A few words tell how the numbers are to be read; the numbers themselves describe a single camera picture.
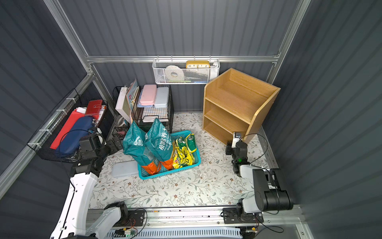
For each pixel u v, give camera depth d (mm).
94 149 550
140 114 912
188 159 846
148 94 965
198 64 868
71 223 386
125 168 883
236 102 826
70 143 650
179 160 818
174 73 856
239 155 703
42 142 610
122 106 893
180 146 864
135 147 738
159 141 786
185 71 885
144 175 822
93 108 788
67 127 723
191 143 888
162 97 989
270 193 440
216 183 848
